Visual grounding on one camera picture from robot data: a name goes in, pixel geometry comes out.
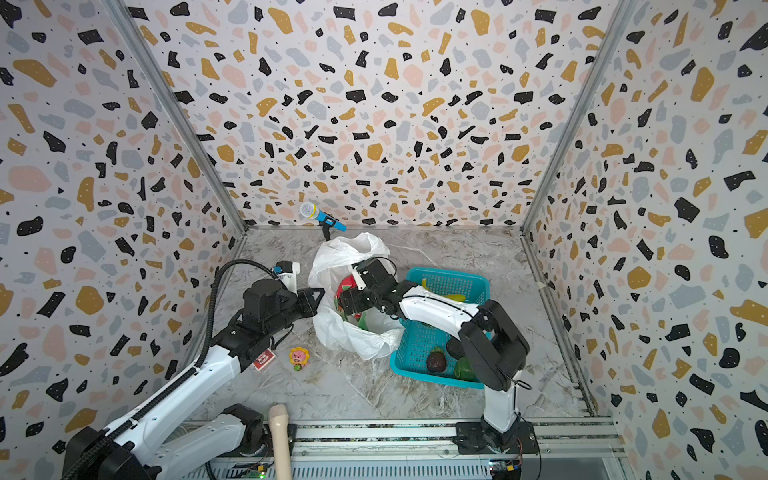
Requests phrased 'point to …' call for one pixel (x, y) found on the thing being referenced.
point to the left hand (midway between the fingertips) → (324, 286)
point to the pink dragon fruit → (349, 283)
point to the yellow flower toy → (299, 357)
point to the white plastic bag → (335, 254)
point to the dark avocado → (455, 348)
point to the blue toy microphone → (311, 211)
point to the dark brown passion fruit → (436, 360)
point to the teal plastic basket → (420, 350)
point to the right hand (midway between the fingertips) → (345, 290)
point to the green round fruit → (465, 371)
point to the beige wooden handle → (280, 432)
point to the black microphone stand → (325, 228)
